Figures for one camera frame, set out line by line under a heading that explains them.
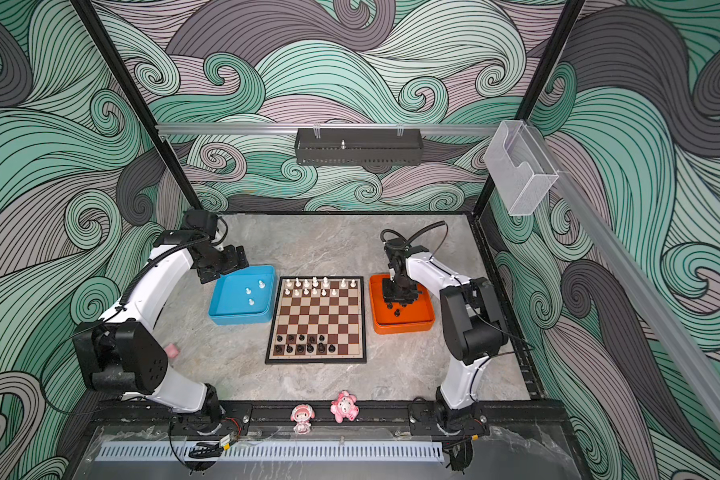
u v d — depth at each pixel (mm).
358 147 948
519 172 778
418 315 917
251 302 931
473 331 482
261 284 976
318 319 899
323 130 923
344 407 717
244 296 951
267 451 697
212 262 714
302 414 713
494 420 743
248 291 962
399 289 781
